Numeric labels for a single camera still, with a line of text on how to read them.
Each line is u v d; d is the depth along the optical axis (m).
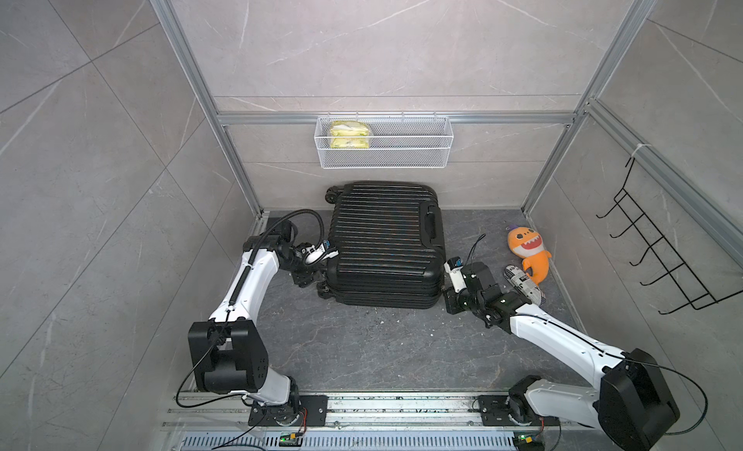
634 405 0.40
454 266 0.76
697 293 0.59
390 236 0.85
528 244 1.00
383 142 1.01
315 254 0.72
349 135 0.88
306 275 0.74
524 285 0.95
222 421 0.73
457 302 0.74
